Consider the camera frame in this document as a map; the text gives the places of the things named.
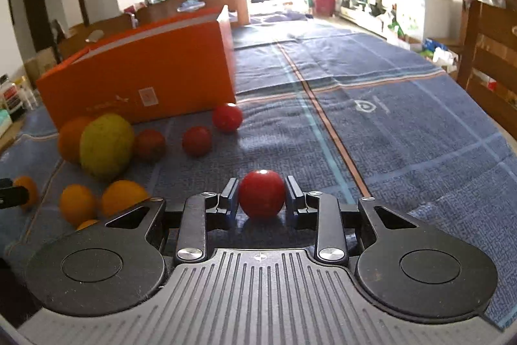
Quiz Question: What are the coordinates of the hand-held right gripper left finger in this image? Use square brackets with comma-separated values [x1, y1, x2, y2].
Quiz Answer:
[105, 177, 241, 265]

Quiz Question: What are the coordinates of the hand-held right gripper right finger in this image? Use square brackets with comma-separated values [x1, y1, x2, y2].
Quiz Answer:
[285, 175, 418, 265]

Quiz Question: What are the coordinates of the blue patterned tablecloth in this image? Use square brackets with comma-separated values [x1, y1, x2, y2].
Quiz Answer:
[0, 19, 517, 329]

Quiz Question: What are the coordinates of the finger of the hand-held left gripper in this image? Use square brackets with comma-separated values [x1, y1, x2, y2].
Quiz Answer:
[0, 178, 27, 208]

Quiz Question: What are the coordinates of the green mango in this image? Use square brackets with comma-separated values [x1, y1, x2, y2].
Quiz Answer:
[79, 113, 135, 181]

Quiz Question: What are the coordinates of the white chest freezer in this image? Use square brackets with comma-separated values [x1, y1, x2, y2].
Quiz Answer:
[394, 0, 453, 42]

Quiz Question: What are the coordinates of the orange cardboard box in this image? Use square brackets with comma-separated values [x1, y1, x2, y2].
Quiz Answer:
[36, 5, 237, 126]

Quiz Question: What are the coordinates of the large orange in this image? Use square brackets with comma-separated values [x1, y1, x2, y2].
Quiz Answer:
[58, 116, 95, 165]

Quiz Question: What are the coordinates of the purple bed blanket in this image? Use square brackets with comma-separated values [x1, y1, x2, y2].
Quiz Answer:
[249, 11, 313, 24]

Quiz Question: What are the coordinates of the red tomato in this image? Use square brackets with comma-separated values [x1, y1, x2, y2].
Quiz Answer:
[212, 103, 244, 133]
[182, 126, 213, 157]
[133, 129, 166, 162]
[238, 169, 287, 219]

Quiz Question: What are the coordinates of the red plastic basket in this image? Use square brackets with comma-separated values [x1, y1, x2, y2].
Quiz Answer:
[314, 0, 338, 16]

